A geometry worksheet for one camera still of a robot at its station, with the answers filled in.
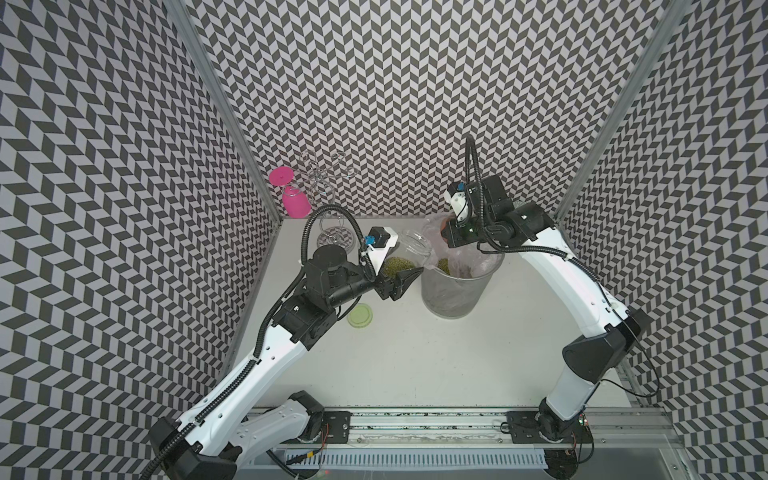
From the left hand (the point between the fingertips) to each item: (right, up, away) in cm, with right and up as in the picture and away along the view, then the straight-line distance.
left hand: (407, 259), depth 64 cm
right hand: (+10, +5, +12) cm, 16 cm away
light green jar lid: (-14, -19, +28) cm, 36 cm away
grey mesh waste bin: (+14, -8, +14) cm, 21 cm away
